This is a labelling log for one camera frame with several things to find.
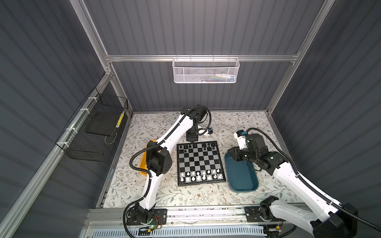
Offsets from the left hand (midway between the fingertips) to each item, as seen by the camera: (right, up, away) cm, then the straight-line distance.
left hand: (190, 133), depth 89 cm
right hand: (+23, -9, -11) cm, 27 cm away
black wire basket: (-48, +5, -16) cm, 50 cm away
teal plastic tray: (+30, -24, -3) cm, 39 cm away
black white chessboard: (+6, -19, +2) cm, 20 cm away
